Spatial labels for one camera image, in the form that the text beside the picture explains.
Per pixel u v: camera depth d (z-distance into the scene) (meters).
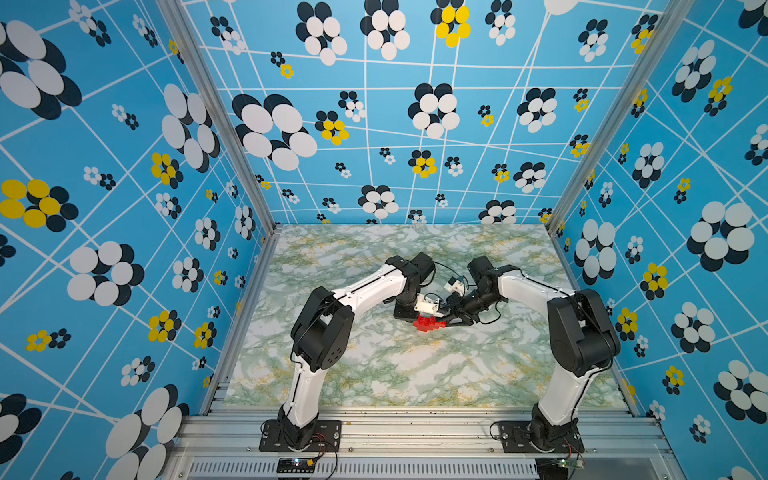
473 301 0.80
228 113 0.88
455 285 0.89
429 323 0.88
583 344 0.49
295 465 0.72
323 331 0.51
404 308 0.79
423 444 0.74
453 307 0.81
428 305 0.79
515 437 0.73
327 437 0.73
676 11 0.68
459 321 0.84
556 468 0.68
